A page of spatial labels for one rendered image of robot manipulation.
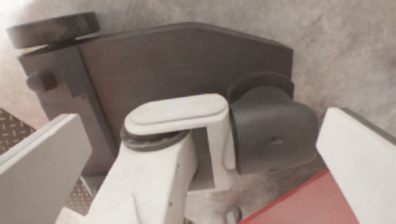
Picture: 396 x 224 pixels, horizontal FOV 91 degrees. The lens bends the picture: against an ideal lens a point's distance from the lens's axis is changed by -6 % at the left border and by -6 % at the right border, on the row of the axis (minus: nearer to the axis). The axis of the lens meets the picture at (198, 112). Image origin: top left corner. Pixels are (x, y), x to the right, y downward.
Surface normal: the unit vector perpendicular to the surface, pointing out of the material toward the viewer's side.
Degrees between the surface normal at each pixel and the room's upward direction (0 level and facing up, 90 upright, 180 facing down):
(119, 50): 0
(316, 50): 0
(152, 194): 90
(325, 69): 0
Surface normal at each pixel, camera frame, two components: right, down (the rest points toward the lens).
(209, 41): 0.04, 0.48
